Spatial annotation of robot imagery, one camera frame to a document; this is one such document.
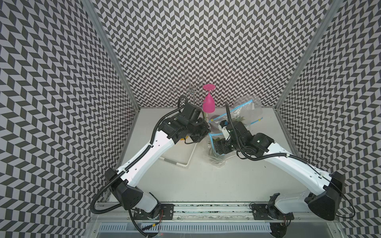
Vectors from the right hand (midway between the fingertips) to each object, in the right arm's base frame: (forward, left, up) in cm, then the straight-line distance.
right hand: (221, 145), depth 75 cm
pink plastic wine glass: (+27, +6, +2) cm, 28 cm away
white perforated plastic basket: (+5, +24, -18) cm, 31 cm away
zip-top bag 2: (-7, +3, -1) cm, 8 cm away
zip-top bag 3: (+3, +5, +14) cm, 15 cm away
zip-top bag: (+15, -15, +9) cm, 23 cm away
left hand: (+2, +5, +10) cm, 11 cm away
